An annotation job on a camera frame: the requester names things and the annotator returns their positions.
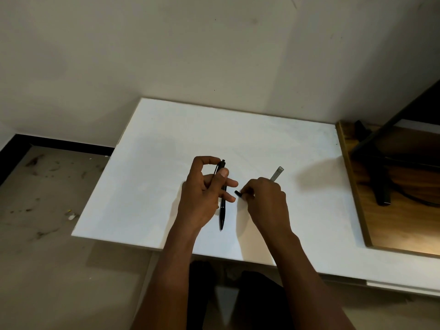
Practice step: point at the person's black trousers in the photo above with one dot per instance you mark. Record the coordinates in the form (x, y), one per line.
(264, 305)

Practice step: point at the person's left forearm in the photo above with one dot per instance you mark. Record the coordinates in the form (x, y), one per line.
(165, 288)

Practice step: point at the person's right hand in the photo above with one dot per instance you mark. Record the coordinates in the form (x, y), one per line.
(268, 206)

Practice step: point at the black skirting board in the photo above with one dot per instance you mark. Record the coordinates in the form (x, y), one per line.
(17, 158)

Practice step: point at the person's left hand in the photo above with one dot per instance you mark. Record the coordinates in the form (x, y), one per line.
(196, 202)

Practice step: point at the black television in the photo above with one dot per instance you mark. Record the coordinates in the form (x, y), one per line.
(426, 109)

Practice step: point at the grey lead refill case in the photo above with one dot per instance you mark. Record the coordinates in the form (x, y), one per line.
(277, 172)

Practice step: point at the person's right forearm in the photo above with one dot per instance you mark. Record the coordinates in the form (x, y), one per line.
(309, 288)

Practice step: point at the black television foot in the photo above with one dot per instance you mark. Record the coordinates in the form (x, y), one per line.
(382, 195)

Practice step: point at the brown wooden board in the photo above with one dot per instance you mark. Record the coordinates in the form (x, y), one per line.
(402, 230)

